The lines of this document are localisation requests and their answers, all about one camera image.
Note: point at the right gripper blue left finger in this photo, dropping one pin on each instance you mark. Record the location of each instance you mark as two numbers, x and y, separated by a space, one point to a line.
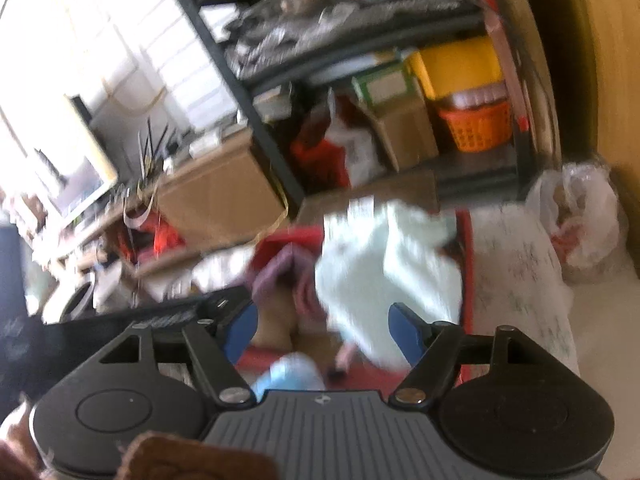
240 332

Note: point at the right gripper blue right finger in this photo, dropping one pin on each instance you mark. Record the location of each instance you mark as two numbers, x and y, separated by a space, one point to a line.
406 329

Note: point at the white towel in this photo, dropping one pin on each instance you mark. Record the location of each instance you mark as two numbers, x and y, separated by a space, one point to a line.
374 256

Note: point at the pink pig plush toy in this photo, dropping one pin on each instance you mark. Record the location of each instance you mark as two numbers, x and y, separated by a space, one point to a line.
345 358

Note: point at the beige plush bun toy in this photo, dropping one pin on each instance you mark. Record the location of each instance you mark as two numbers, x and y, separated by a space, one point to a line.
277 322

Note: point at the red cardboard tray box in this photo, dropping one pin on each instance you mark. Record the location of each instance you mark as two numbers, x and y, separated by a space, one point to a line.
320 343

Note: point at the blue surgical mask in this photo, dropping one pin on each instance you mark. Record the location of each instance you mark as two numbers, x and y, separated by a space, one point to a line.
295 371

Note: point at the pink knitted cloth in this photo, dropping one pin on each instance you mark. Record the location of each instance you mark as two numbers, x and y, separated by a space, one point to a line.
289 265

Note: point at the floral tablecloth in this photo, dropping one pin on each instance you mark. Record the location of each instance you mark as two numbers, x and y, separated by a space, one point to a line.
518 280

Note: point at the wooden TV cabinet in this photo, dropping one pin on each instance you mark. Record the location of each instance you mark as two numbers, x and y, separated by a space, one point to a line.
218 200

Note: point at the wooden board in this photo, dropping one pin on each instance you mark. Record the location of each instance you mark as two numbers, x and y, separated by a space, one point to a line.
416 188

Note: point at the black wifi router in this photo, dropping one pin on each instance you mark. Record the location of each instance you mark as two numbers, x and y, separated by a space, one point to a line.
153 145

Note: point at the red and white bag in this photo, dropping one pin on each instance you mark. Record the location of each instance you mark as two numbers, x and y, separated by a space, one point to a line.
336 146

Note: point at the white plastic bag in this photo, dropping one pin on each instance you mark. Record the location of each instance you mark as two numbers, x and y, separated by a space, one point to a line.
579 208

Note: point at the brown cardboard box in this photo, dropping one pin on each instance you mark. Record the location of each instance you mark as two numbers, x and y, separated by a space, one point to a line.
404 129

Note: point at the orange plastic basket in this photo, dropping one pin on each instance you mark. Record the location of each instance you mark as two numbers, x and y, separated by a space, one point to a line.
479 129

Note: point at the television monitor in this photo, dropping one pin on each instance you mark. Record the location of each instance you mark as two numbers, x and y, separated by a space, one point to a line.
48 150

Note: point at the green carton box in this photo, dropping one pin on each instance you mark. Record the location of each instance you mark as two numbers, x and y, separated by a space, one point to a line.
383 83

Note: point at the black metal shelf rack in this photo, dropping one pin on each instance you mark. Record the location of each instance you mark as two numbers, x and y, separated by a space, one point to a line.
342 58

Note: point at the yellow box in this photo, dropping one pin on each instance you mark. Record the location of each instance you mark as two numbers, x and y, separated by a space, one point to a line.
460 65

